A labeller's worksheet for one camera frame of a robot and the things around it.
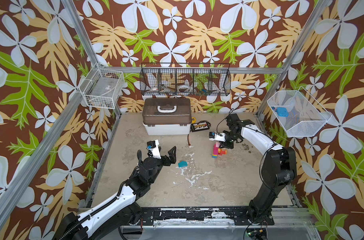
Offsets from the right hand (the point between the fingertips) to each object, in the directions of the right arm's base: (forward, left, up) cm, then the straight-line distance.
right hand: (221, 141), depth 92 cm
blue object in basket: (+10, -35, +16) cm, 39 cm away
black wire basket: (+36, +22, +21) cm, 47 cm away
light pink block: (-2, +3, 0) cm, 4 cm away
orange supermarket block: (-4, 0, -5) cm, 6 cm away
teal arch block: (-10, +24, -10) cm, 28 cm away
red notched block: (-5, -1, -6) cm, 7 cm away
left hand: (-10, +32, +12) cm, 35 cm away
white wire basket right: (+7, -41, +18) cm, 46 cm away
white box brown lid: (+12, +33, +11) cm, 37 cm away
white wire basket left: (+22, +70, +25) cm, 78 cm away
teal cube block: (-6, +3, -9) cm, 11 cm away
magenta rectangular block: (-4, +3, -4) cm, 6 cm away
